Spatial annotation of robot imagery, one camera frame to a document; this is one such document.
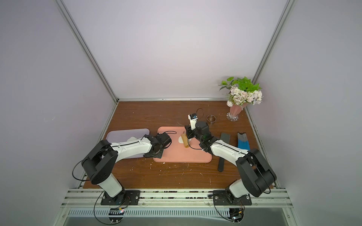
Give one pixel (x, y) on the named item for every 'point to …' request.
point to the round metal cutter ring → (211, 118)
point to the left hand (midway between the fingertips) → (158, 153)
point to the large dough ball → (131, 139)
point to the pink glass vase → (234, 111)
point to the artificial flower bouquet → (242, 91)
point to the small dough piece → (180, 140)
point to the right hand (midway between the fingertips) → (186, 124)
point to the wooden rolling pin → (185, 140)
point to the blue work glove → (243, 142)
